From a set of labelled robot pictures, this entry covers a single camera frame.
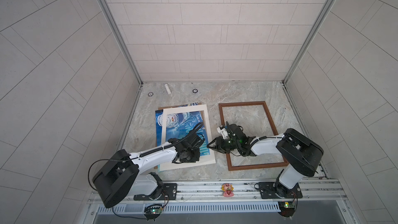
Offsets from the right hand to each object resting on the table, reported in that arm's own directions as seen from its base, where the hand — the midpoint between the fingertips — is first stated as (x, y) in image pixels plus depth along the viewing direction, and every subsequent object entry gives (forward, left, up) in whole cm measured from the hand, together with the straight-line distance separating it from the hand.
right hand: (209, 150), depth 81 cm
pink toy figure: (-18, -7, -1) cm, 20 cm away
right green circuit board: (-27, -32, -4) cm, 42 cm away
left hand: (-2, +4, -4) cm, 6 cm away
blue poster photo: (+18, +18, -1) cm, 25 cm away
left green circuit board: (-25, +26, 0) cm, 36 cm away
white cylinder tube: (+47, +27, 0) cm, 54 cm away
